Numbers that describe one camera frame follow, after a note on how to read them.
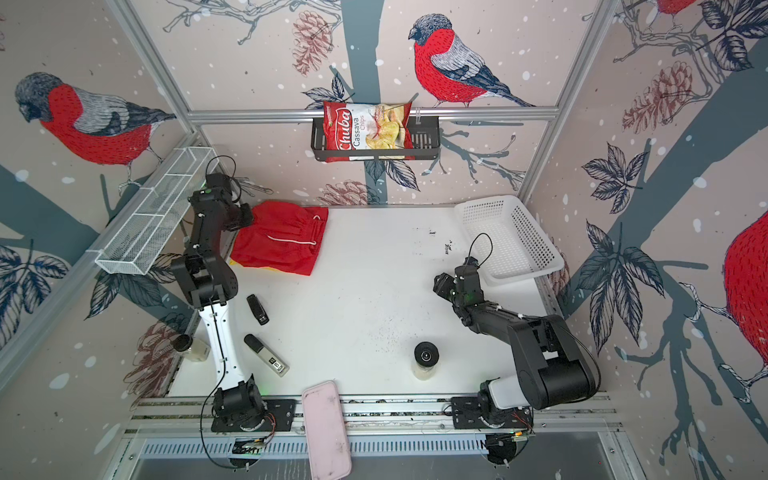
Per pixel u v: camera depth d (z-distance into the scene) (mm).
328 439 688
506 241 1083
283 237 1016
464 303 716
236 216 896
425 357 726
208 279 632
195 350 796
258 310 902
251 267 974
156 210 780
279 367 792
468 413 728
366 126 876
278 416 729
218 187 833
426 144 944
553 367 434
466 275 712
